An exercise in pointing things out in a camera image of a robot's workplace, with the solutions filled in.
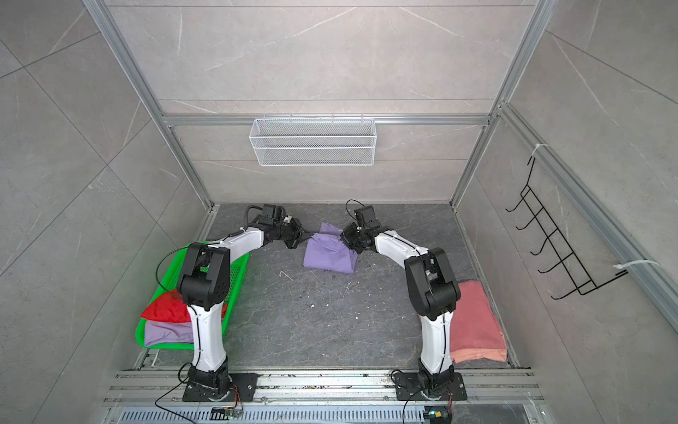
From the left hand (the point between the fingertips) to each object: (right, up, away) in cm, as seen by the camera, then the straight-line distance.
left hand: (316, 227), depth 98 cm
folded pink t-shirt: (+52, -32, -17) cm, 63 cm away
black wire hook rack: (+65, -12, -39) cm, 77 cm away
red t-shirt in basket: (-41, -24, -21) cm, 52 cm away
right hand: (+9, -3, 0) cm, 9 cm away
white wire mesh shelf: (-2, +33, +3) cm, 34 cm away
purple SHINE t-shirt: (+4, -9, +1) cm, 10 cm away
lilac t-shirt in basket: (-40, -30, -23) cm, 55 cm away
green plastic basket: (-48, -19, -10) cm, 53 cm away
